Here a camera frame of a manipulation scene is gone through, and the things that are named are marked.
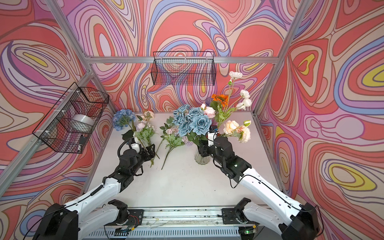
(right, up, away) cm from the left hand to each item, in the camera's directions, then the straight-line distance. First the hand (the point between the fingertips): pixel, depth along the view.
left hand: (151, 145), depth 84 cm
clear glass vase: (+28, -9, +5) cm, 30 cm away
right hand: (+28, +2, -9) cm, 29 cm away
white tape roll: (-29, +13, -15) cm, 35 cm away
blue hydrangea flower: (-26, +17, +21) cm, 38 cm away
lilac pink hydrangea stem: (+12, +3, +7) cm, 14 cm away
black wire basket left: (-35, +12, -15) cm, 40 cm away
